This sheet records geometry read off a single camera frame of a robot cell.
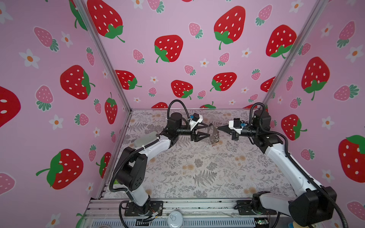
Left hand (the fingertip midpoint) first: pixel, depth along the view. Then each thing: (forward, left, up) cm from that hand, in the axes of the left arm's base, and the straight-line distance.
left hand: (208, 130), depth 76 cm
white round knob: (-38, +17, -20) cm, 46 cm away
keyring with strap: (-3, -3, +1) cm, 4 cm away
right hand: (-3, -4, +7) cm, 8 cm away
